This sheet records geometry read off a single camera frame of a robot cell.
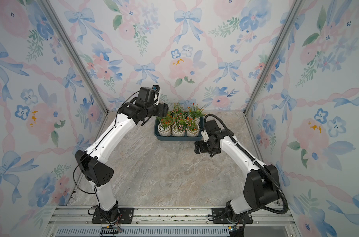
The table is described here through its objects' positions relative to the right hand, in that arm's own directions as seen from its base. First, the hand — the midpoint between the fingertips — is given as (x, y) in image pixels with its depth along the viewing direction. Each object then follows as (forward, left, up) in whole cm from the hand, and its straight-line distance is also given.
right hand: (200, 143), depth 88 cm
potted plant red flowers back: (+13, +22, +2) cm, 26 cm away
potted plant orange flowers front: (+11, +4, 0) cm, 12 cm away
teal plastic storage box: (+13, +9, -13) cm, 21 cm away
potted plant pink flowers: (+23, +14, +3) cm, 27 cm away
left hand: (+11, +21, +20) cm, 32 cm away
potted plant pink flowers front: (+12, +12, +4) cm, 17 cm away
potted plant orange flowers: (+25, +2, +1) cm, 25 cm away
